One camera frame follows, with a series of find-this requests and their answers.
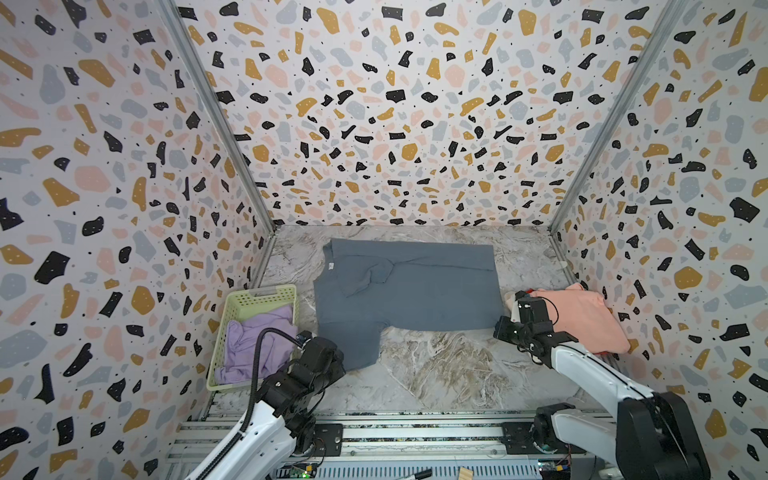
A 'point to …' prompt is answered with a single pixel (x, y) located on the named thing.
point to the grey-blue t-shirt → (365, 287)
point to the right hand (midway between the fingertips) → (493, 319)
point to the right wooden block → (465, 474)
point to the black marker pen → (419, 475)
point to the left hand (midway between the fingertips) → (343, 360)
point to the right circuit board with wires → (560, 464)
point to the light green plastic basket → (242, 305)
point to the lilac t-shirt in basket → (274, 352)
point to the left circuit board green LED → (303, 471)
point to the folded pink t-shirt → (586, 316)
